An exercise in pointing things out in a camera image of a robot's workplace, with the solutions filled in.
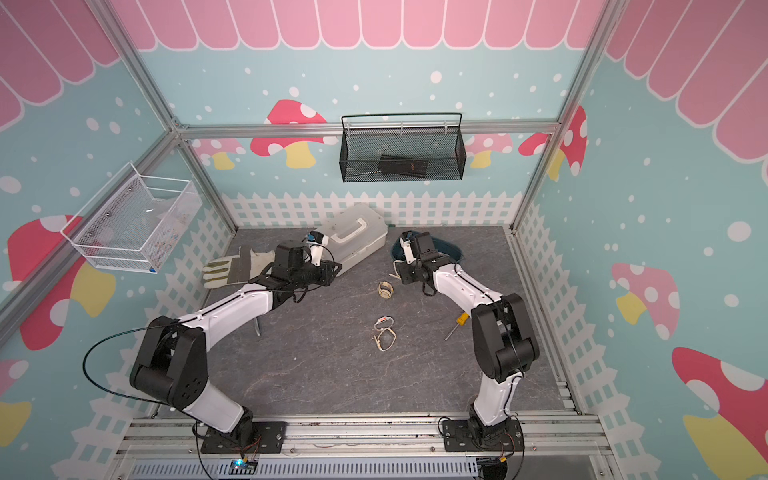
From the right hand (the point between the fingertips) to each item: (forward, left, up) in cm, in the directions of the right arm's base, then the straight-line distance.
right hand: (408, 267), depth 95 cm
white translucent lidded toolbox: (+13, +18, +1) cm, 22 cm away
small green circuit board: (-51, +42, -13) cm, 68 cm away
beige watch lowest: (-20, +10, -9) cm, 24 cm away
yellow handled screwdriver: (-14, -16, -10) cm, 24 cm away
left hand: (-4, +21, +4) cm, 22 cm away
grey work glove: (+7, +61, -9) cm, 62 cm away
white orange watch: (-14, +9, -9) cm, 19 cm away
